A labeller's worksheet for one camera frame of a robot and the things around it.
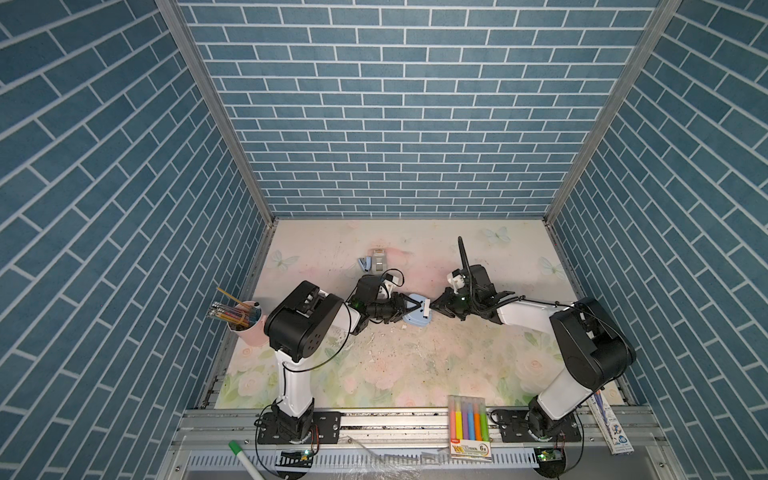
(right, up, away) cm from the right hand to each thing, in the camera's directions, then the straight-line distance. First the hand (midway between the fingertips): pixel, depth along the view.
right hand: (430, 306), depth 90 cm
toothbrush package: (+43, -26, -17) cm, 53 cm away
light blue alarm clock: (-4, -3, -1) cm, 5 cm away
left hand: (-2, -2, 0) cm, 3 cm away
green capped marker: (-49, -30, -20) cm, 61 cm away
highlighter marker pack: (+8, -27, -17) cm, 33 cm away
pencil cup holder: (-52, -2, -9) cm, 53 cm away
